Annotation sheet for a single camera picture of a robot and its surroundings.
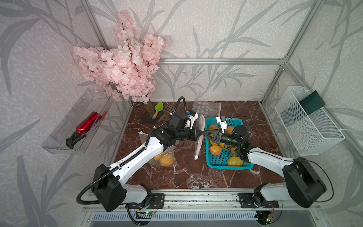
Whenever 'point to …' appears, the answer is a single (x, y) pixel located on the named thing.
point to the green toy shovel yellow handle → (159, 107)
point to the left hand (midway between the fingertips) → (203, 134)
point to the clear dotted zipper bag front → (169, 150)
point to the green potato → (235, 161)
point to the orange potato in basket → (212, 127)
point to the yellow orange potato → (215, 149)
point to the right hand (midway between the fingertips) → (203, 133)
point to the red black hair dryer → (92, 120)
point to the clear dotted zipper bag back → (209, 109)
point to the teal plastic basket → (220, 161)
